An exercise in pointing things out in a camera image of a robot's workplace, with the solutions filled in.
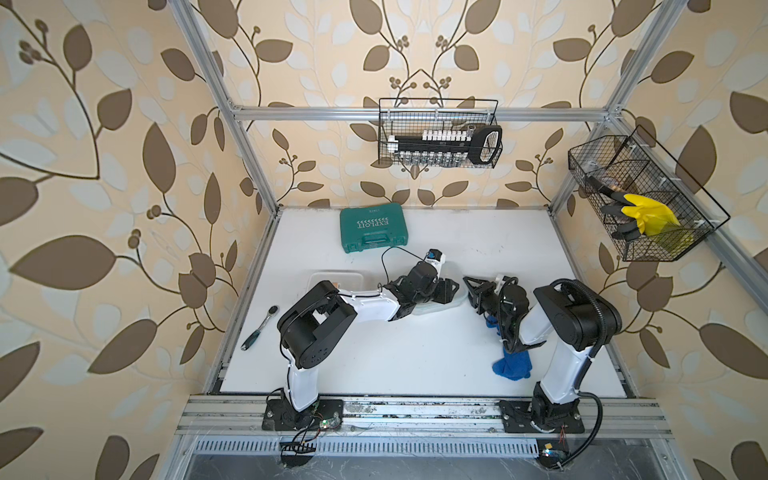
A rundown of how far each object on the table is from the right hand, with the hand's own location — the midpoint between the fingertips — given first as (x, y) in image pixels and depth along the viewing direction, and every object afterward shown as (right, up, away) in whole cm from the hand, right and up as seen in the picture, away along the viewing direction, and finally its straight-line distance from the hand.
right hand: (462, 280), depth 94 cm
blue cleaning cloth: (+11, -21, -15) cm, 28 cm away
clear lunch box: (-10, -7, -5) cm, 13 cm away
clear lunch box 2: (-39, 0, +4) cm, 39 cm away
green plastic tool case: (-30, +18, +15) cm, 38 cm away
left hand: (-5, 0, -6) cm, 7 cm away
